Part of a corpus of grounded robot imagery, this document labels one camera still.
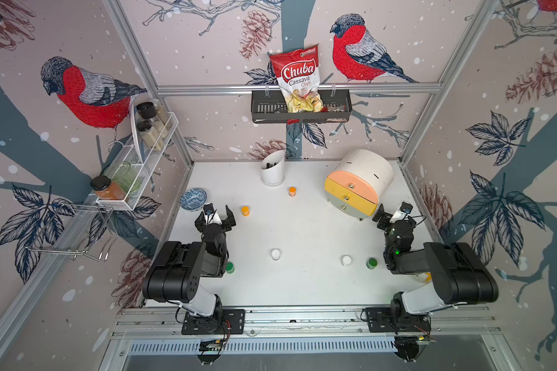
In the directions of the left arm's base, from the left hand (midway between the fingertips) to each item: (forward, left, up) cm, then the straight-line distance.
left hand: (218, 204), depth 89 cm
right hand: (0, -69, -2) cm, 69 cm away
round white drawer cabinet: (+12, -62, +9) cm, 64 cm away
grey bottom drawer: (+3, -52, -6) cm, 52 cm away
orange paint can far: (+14, -30, -11) cm, 35 cm away
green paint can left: (-22, -6, -9) cm, 24 cm away
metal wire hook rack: (-23, +25, +23) cm, 42 cm away
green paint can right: (-20, -59, -10) cm, 63 cm away
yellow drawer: (+2, -53, +2) cm, 53 cm away
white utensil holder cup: (+19, -21, +1) cm, 28 cm away
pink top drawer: (+3, -53, +9) cm, 54 cm away
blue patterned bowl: (+9, +16, -11) cm, 22 cm away
